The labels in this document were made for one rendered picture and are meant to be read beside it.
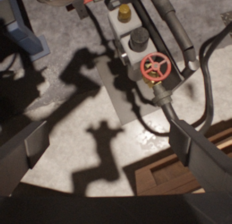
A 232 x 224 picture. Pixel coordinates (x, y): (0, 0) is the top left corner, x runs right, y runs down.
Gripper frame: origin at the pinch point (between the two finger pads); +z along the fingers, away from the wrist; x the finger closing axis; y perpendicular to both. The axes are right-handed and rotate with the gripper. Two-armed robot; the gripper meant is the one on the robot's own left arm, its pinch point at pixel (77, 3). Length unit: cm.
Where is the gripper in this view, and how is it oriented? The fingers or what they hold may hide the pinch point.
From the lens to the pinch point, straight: 54.9
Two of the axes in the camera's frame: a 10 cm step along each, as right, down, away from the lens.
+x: -4.0, -9.0, 1.6
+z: 0.9, 1.3, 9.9
